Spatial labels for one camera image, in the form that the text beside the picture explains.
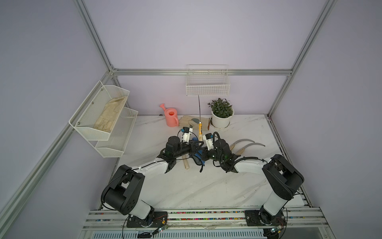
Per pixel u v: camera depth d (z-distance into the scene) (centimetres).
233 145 102
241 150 98
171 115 107
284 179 48
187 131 76
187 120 115
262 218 65
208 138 79
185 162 93
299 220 75
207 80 95
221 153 69
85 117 69
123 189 45
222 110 101
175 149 68
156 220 73
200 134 81
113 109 82
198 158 83
